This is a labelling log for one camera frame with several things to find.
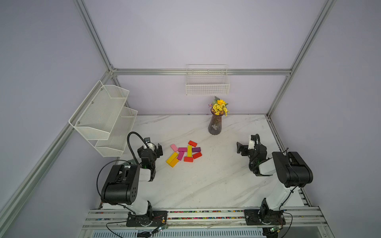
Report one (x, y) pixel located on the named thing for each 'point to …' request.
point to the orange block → (174, 162)
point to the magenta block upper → (182, 149)
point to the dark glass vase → (215, 127)
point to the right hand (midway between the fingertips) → (244, 144)
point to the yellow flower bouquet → (219, 107)
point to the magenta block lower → (180, 155)
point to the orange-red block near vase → (192, 143)
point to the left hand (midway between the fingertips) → (151, 146)
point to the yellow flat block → (171, 157)
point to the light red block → (187, 159)
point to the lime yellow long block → (189, 150)
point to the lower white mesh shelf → (114, 147)
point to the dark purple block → (196, 149)
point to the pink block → (174, 148)
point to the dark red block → (197, 155)
